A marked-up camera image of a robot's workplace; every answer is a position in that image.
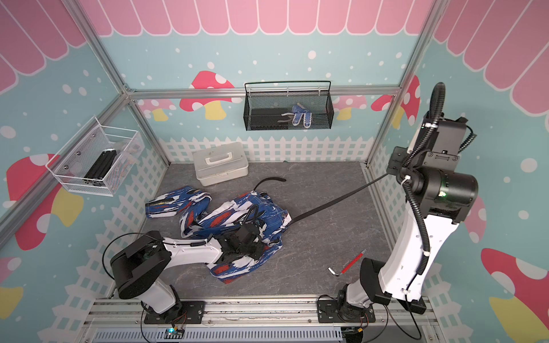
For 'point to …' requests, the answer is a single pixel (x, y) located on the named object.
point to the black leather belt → (325, 204)
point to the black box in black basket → (269, 118)
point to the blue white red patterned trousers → (255, 208)
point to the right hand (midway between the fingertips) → (411, 155)
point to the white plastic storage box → (221, 164)
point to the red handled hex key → (349, 265)
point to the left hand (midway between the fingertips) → (261, 249)
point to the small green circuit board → (174, 334)
